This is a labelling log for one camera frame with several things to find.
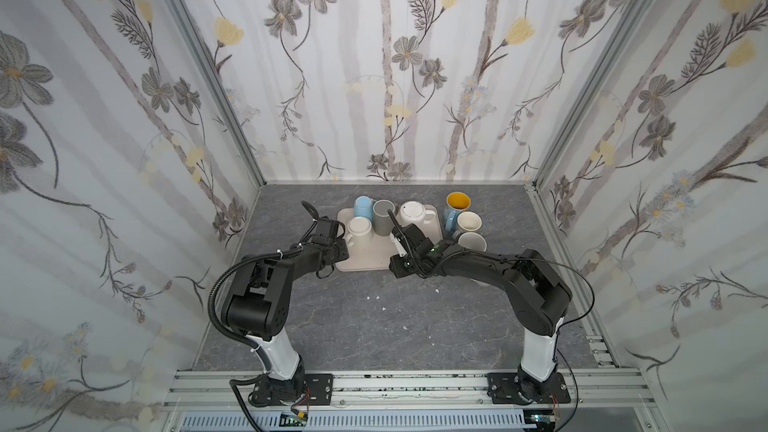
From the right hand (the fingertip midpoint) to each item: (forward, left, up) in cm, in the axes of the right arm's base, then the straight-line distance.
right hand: (386, 257), depth 91 cm
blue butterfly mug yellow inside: (+21, -24, +3) cm, 32 cm away
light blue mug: (+19, +9, 0) cm, 21 cm away
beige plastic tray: (+4, +2, -6) cm, 8 cm away
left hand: (+8, +17, -5) cm, 19 cm away
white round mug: (+18, -9, 0) cm, 20 cm away
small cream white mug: (+9, +9, -1) cm, 13 cm away
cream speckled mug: (+7, -27, +1) cm, 28 cm away
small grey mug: (+15, -28, 0) cm, 32 cm away
